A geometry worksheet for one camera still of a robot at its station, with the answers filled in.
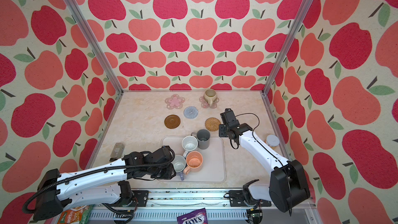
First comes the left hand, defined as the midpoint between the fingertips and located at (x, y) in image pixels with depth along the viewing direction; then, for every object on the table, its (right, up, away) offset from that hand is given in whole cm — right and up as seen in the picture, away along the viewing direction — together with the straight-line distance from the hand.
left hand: (177, 177), depth 73 cm
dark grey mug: (+13, +16, +17) cm, 27 cm away
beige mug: (+18, +41, +35) cm, 57 cm away
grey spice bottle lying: (-36, +9, +13) cm, 39 cm away
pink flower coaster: (-8, +37, +43) cm, 57 cm away
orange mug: (+8, +4, +12) cm, 15 cm away
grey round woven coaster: (+5, +30, +35) cm, 46 cm away
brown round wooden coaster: (-8, +24, +31) cm, 40 cm away
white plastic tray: (+18, 0, +10) cm, 21 cm away
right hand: (+27, +22, +14) cm, 37 cm away
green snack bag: (-44, -15, -4) cm, 46 cm away
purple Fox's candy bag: (+9, -15, -4) cm, 19 cm away
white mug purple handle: (0, +3, +10) cm, 10 cm away
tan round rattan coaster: (+19, +22, +29) cm, 41 cm away
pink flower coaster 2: (+15, +35, +39) cm, 54 cm away
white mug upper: (+5, +12, +18) cm, 22 cm away
